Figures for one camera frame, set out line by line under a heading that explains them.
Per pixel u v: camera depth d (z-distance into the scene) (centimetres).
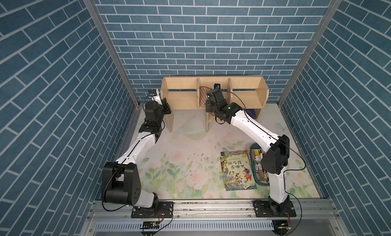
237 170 87
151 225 72
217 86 73
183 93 89
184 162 89
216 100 64
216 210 75
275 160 49
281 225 70
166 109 75
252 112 96
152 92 69
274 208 65
